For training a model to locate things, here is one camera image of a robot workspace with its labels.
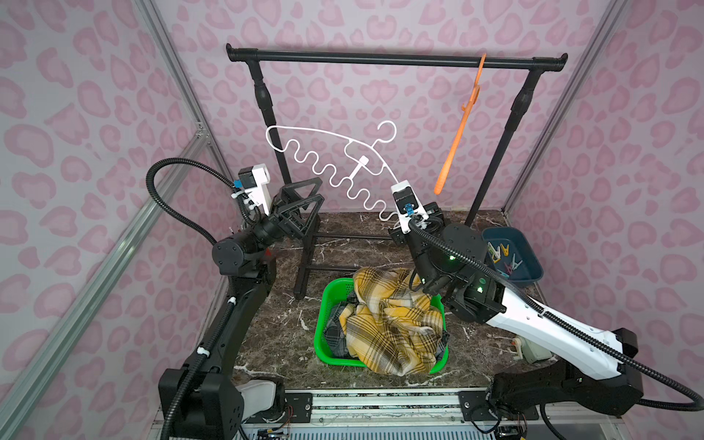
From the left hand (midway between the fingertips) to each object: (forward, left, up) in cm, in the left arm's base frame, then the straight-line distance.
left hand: (325, 199), depth 51 cm
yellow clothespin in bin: (+25, -62, -51) cm, 84 cm away
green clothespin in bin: (+25, -57, -51) cm, 81 cm away
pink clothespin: (+16, -60, -50) cm, 80 cm away
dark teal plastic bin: (+22, -64, -50) cm, 84 cm away
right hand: (+4, -15, -2) cm, 16 cm away
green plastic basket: (+4, +2, -43) cm, 43 cm away
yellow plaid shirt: (-10, -15, -36) cm, 40 cm away
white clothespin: (+22, -57, -50) cm, 79 cm away
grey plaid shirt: (-11, +1, -43) cm, 44 cm away
